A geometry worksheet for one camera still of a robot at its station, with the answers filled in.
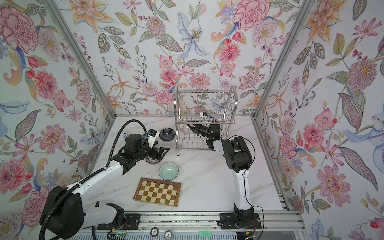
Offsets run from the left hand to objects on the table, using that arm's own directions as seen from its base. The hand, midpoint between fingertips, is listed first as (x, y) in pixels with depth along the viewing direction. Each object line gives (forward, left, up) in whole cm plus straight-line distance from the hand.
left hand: (164, 146), depth 82 cm
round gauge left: (-37, +4, -17) cm, 41 cm away
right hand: (+17, -12, +1) cm, 20 cm away
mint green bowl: (-7, -1, -16) cm, 17 cm away
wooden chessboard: (-20, +3, -14) cm, 24 cm away
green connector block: (-38, -20, -14) cm, 46 cm away
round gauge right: (-39, -4, -12) cm, 41 cm away
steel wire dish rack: (+45, -37, -12) cm, 59 cm away
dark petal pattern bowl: (+20, +2, -15) cm, 25 cm away
